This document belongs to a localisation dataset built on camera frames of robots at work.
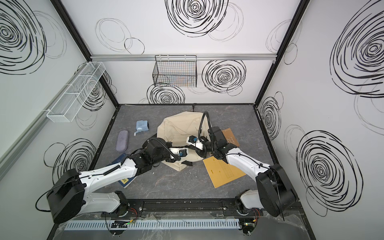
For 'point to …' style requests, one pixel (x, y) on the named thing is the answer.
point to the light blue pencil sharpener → (142, 125)
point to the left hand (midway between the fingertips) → (180, 144)
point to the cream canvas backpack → (176, 129)
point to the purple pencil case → (122, 143)
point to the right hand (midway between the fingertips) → (191, 146)
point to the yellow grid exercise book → (220, 172)
